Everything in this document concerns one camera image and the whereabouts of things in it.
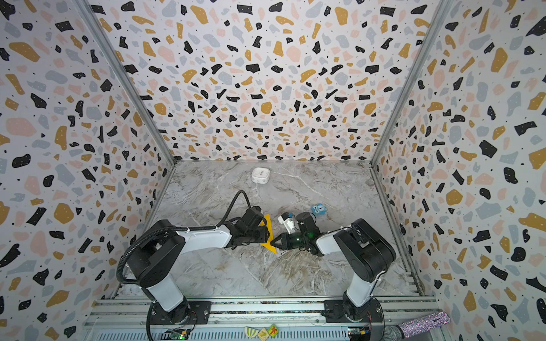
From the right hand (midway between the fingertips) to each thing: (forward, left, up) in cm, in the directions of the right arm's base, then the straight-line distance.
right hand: (269, 241), depth 86 cm
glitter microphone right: (-29, -44, -1) cm, 53 cm away
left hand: (+5, +2, -3) cm, 6 cm away
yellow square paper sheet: (-1, 0, -1) cm, 2 cm away
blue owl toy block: (+18, -22, -4) cm, 29 cm away
